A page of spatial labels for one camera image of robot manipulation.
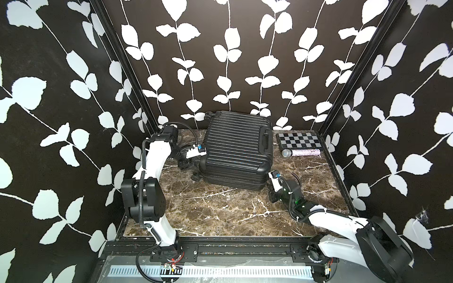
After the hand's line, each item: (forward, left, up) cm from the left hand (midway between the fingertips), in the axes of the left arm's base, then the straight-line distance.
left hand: (193, 156), depth 87 cm
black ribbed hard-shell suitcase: (-1, -23, +4) cm, 24 cm away
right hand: (-12, -37, -8) cm, 39 cm away
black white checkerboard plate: (+20, -64, -14) cm, 69 cm away
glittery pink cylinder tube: (+9, -54, -12) cm, 56 cm away
